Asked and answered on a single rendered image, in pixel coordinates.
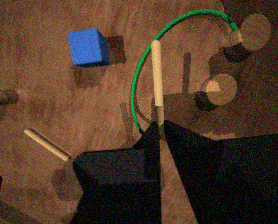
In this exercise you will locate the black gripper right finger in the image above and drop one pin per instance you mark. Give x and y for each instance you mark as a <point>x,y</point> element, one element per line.
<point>203,164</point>

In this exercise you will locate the blue block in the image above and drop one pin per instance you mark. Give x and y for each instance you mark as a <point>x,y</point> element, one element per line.
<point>88,48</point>

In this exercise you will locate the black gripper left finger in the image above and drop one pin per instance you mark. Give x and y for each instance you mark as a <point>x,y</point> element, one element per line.
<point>139,164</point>

